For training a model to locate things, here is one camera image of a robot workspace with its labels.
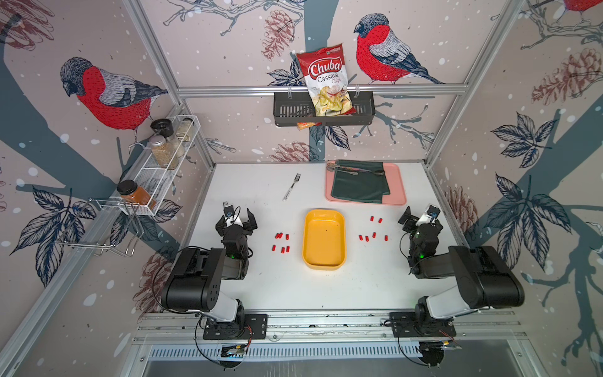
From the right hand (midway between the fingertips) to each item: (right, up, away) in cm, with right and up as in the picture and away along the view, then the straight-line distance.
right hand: (418, 209), depth 90 cm
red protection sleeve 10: (-16, -11, +5) cm, 20 cm away
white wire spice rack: (-92, +16, -14) cm, 95 cm away
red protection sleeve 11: (-11, -12, +4) cm, 17 cm away
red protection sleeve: (-56, -12, +5) cm, 57 cm away
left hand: (-70, +1, 0) cm, 70 cm away
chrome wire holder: (-95, -1, -31) cm, 100 cm away
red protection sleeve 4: (-57, -16, +2) cm, 59 cm away
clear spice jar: (-90, +30, -5) cm, 95 cm away
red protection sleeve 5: (-54, -16, 0) cm, 56 cm away
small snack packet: (-45, +33, 0) cm, 56 cm away
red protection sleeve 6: (-16, -5, +10) cm, 20 cm away
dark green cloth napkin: (-15, +8, +21) cm, 27 cm away
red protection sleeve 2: (-55, -11, +5) cm, 56 cm away
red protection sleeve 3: (-52, -12, +5) cm, 54 cm away
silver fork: (-53, +7, +21) cm, 57 cm away
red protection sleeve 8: (-22, -12, +5) cm, 25 cm away
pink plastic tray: (-3, +4, +17) cm, 17 cm away
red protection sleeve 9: (-19, -13, +4) cm, 24 cm away
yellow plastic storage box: (-37, -13, +3) cm, 39 cm away
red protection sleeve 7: (-12, -6, +9) cm, 17 cm away
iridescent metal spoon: (-31, +19, +29) cm, 46 cm away
